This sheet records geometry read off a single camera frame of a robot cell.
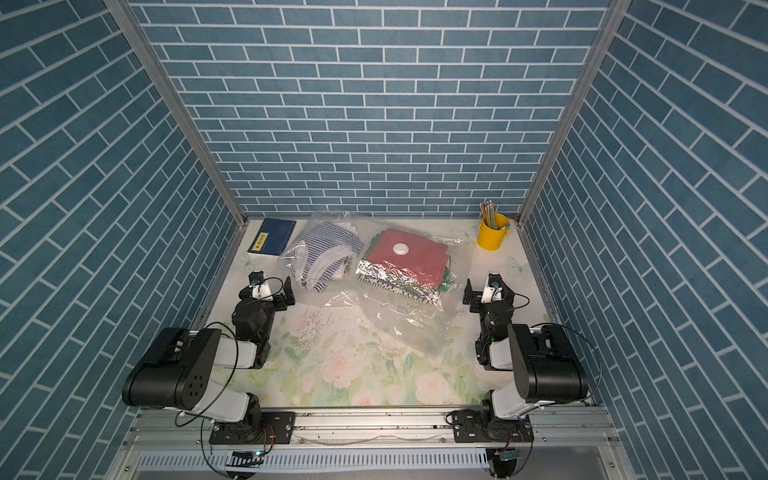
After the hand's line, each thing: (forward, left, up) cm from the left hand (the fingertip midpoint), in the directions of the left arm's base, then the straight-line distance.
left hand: (280, 278), depth 89 cm
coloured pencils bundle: (+26, -68, +4) cm, 73 cm away
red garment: (+10, -46, -2) cm, 47 cm away
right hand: (-1, -64, 0) cm, 64 cm away
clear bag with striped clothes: (+18, -9, -9) cm, 22 cm away
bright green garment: (+2, -52, -3) cm, 52 cm away
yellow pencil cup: (+21, -70, -5) cm, 74 cm away
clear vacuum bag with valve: (+1, -40, -4) cm, 40 cm away
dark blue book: (+27, +13, -11) cm, 32 cm away
